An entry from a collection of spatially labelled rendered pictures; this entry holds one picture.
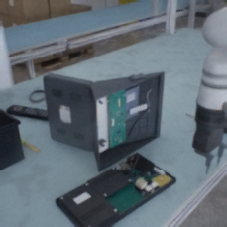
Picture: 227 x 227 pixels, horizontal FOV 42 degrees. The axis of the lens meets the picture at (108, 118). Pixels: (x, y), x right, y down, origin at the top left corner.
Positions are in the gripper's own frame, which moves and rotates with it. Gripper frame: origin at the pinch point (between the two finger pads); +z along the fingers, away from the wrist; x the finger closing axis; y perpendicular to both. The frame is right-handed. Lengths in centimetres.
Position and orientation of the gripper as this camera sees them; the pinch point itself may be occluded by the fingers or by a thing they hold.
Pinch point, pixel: (212, 170)
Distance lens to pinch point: 80.0
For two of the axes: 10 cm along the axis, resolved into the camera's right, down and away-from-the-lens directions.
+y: -6.9, -3.5, 6.4
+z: 0.2, 8.7, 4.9
